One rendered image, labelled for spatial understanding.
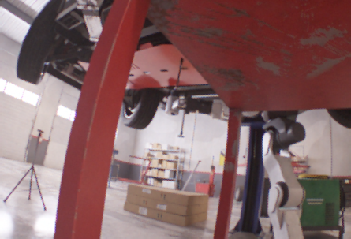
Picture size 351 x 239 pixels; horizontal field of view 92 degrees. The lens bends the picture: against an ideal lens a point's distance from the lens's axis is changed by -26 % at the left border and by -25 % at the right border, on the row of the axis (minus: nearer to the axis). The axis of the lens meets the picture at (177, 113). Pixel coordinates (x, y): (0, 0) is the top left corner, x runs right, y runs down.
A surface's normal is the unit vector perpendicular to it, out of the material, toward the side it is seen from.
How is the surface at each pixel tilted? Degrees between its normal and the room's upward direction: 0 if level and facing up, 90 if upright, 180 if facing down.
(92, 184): 90
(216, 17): 180
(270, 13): 180
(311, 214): 86
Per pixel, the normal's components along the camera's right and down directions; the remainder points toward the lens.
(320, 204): -0.04, -0.37
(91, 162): 0.86, -0.03
